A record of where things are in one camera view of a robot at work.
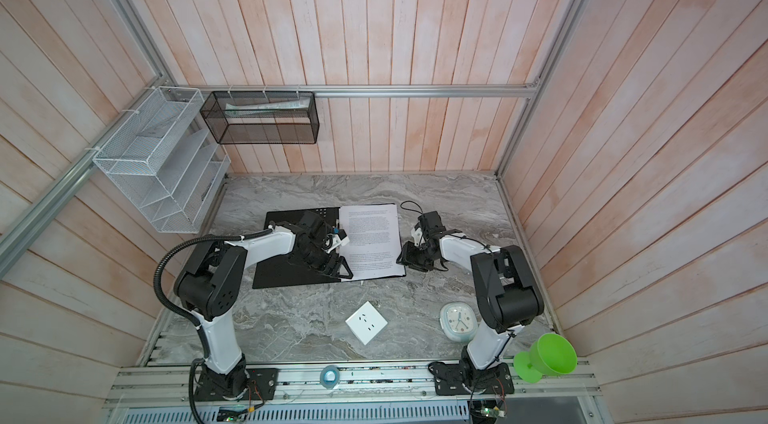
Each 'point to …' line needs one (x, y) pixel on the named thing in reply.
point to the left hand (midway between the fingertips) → (343, 279)
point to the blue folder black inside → (294, 270)
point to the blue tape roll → (329, 376)
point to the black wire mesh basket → (262, 117)
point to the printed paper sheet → (374, 249)
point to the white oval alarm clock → (458, 322)
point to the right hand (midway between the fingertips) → (402, 260)
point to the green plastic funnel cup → (549, 355)
